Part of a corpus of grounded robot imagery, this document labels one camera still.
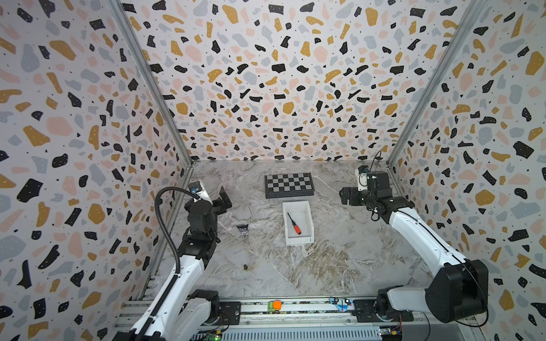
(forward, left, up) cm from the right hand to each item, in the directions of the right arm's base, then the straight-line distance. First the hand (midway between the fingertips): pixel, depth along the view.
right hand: (352, 187), depth 84 cm
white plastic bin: (0, +20, -21) cm, 29 cm away
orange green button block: (-39, +30, -17) cm, 52 cm away
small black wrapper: (-11, +44, -15) cm, 48 cm away
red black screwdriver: (-8, +22, -19) cm, 30 cm away
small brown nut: (-26, +42, -19) cm, 53 cm away
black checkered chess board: (+15, +25, -17) cm, 34 cm away
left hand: (-6, +52, +7) cm, 53 cm away
